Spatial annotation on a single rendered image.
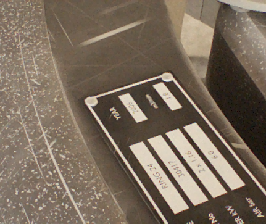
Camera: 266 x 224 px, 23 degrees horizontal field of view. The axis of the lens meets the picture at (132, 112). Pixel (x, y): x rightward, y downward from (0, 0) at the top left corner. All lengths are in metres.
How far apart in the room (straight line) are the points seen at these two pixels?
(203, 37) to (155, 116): 0.88
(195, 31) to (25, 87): 0.87
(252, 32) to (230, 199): 0.09
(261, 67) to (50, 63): 0.09
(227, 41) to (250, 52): 0.01
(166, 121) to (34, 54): 0.06
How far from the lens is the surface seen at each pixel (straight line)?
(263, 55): 0.27
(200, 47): 1.12
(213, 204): 0.21
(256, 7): 0.28
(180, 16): 0.39
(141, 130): 0.22
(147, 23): 0.27
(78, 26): 0.26
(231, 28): 0.29
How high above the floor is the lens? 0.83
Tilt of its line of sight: 44 degrees down
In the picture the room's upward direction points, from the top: 171 degrees clockwise
